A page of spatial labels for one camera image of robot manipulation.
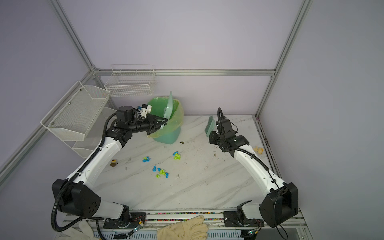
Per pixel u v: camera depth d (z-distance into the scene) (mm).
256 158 484
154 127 665
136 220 730
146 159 956
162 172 884
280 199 396
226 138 594
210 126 881
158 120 689
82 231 702
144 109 712
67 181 413
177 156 957
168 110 723
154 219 752
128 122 595
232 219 731
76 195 410
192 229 709
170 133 933
